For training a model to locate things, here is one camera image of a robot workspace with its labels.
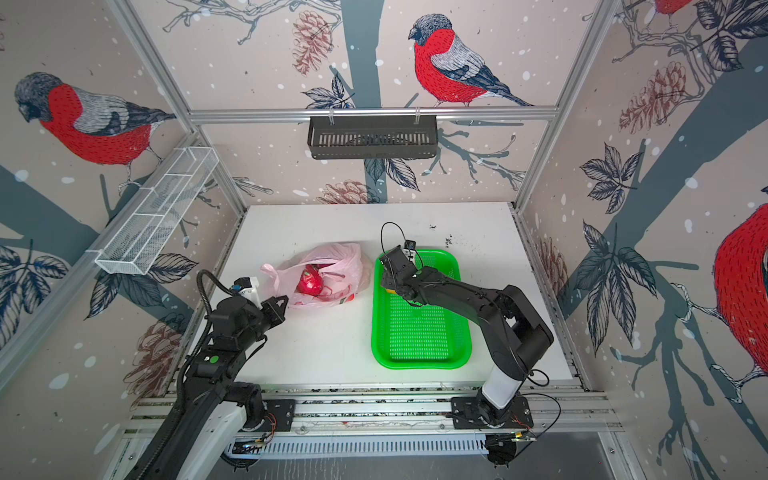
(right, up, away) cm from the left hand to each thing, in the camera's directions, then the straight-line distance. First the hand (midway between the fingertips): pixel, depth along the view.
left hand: (286, 297), depth 78 cm
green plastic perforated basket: (+33, -13, +7) cm, 36 cm away
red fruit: (+3, +2, +12) cm, 12 cm away
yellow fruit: (+28, 0, +10) cm, 30 cm away
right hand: (+29, +3, +13) cm, 32 cm away
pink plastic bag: (+15, +7, +7) cm, 18 cm away
